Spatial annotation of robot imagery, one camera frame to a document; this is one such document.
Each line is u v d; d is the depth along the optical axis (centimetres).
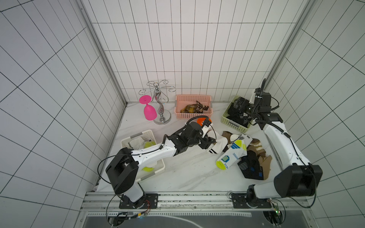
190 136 60
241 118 103
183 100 118
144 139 94
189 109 110
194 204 73
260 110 60
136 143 87
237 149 85
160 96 90
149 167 82
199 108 110
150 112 90
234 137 94
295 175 41
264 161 83
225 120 101
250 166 81
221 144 91
